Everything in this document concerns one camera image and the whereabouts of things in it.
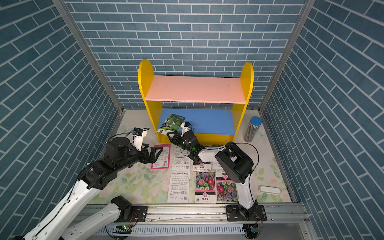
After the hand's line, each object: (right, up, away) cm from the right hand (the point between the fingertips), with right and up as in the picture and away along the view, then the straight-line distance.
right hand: (168, 135), depth 87 cm
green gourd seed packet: (0, +6, +7) cm, 9 cm away
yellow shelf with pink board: (+29, +21, +37) cm, 51 cm away
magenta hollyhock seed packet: (+19, -19, +3) cm, 28 cm away
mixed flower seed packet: (+21, -29, -4) cm, 36 cm away
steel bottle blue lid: (+52, +8, +2) cm, 52 cm away
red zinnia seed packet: (+33, -30, -4) cm, 45 cm away
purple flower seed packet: (+29, -19, +4) cm, 35 cm away
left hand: (0, -4, -18) cm, 19 cm away
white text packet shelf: (+7, -29, -4) cm, 30 cm away
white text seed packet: (+7, -16, +5) cm, 19 cm away
